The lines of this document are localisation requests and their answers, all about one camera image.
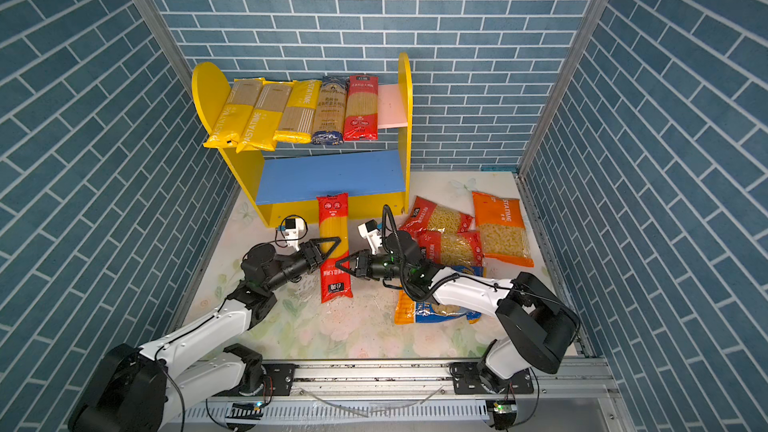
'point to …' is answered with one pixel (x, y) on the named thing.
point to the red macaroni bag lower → (452, 249)
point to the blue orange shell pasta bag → (409, 311)
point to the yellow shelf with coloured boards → (285, 185)
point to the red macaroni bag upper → (425, 215)
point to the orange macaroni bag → (502, 228)
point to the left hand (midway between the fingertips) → (340, 246)
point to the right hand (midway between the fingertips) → (333, 265)
